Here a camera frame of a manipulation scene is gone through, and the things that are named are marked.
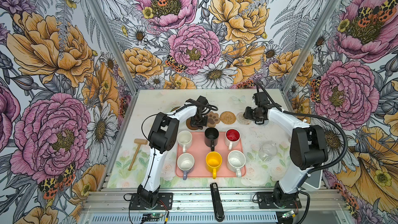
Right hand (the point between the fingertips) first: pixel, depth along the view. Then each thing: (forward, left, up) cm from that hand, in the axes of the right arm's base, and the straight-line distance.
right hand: (247, 119), depth 95 cm
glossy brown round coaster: (-3, +35, -1) cm, 35 cm away
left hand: (-3, +28, -7) cm, 29 cm away
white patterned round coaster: (+4, +1, -7) cm, 8 cm away
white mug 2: (-23, +9, -7) cm, 25 cm away
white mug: (-10, +37, -3) cm, 39 cm away
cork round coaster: (+7, +10, -8) cm, 15 cm away
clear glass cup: (-17, -10, -9) cm, 21 cm away
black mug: (-9, +22, -3) cm, 24 cm away
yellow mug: (-22, +21, -8) cm, 31 cm away
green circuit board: (-46, +50, -8) cm, 69 cm away
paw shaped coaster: (+6, +20, -8) cm, 22 cm away
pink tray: (-16, +29, -8) cm, 34 cm away
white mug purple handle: (-23, +36, -7) cm, 43 cm away
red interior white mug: (-9, +9, -7) cm, 14 cm away
